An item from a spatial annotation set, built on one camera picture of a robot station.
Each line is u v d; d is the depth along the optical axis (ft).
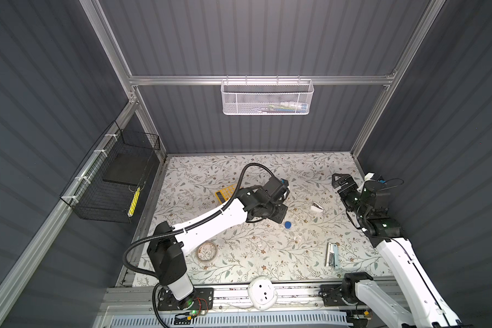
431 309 1.30
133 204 2.23
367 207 1.77
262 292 2.37
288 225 2.99
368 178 2.20
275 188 1.87
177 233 1.42
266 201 1.88
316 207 3.16
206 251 2.78
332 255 2.66
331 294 2.42
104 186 2.36
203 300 2.38
